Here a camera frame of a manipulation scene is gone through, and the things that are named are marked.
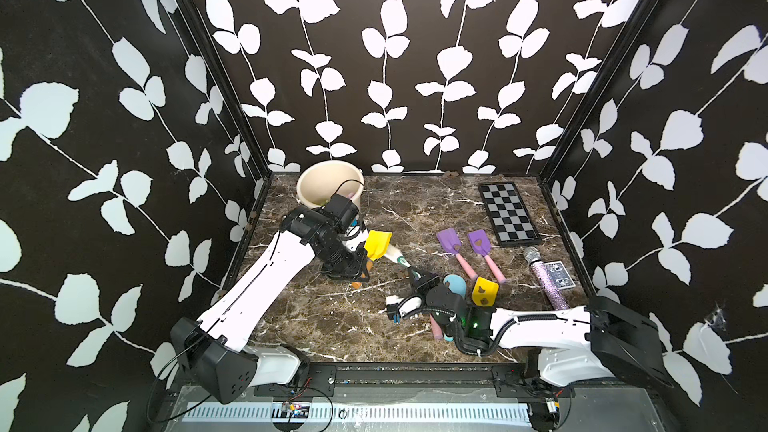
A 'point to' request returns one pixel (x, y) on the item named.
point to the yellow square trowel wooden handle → (375, 247)
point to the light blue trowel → (457, 284)
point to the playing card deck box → (560, 275)
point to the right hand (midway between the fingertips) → (412, 260)
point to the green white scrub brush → (394, 254)
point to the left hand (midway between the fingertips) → (366, 275)
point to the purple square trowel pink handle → (450, 241)
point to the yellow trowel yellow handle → (484, 292)
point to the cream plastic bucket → (317, 182)
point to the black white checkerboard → (511, 219)
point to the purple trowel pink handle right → (481, 243)
